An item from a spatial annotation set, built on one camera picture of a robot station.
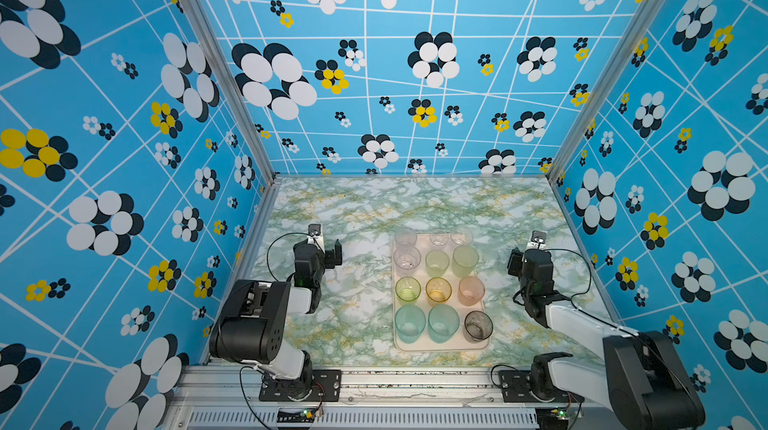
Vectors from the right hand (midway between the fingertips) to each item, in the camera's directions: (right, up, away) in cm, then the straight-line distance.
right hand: (529, 251), depth 89 cm
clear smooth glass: (-37, -3, +5) cm, 38 cm away
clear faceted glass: (-18, +3, +10) cm, 21 cm away
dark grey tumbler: (-18, -20, -7) cm, 27 cm away
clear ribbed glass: (-26, +3, +9) cm, 28 cm away
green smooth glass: (-37, -11, 0) cm, 38 cm away
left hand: (-63, +3, +5) cm, 64 cm away
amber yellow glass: (-28, -12, 0) cm, 30 cm away
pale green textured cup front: (-27, -4, +4) cm, 28 cm away
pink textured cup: (-18, -11, -1) cm, 22 cm away
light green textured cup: (-19, -3, +4) cm, 20 cm away
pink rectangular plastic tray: (-23, -24, -8) cm, 34 cm away
